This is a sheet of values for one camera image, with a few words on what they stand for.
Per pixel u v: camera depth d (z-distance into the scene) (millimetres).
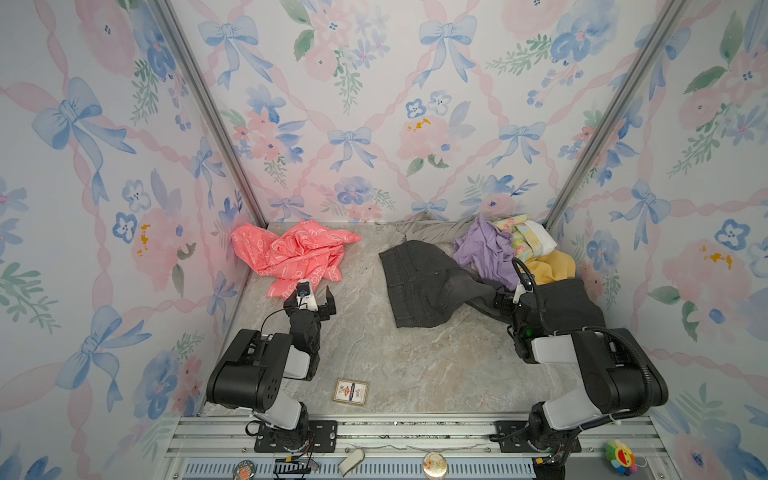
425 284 1006
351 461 689
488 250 1005
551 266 982
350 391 798
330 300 840
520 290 820
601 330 510
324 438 746
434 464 703
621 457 703
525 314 718
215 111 865
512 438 732
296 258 1005
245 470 690
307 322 691
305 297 761
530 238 1042
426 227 1162
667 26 703
